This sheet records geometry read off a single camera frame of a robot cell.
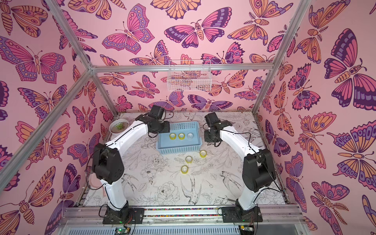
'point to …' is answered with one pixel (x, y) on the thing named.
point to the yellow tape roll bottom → (184, 169)
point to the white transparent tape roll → (190, 135)
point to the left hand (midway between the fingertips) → (168, 127)
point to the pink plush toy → (94, 181)
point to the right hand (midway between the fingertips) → (206, 138)
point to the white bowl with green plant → (117, 126)
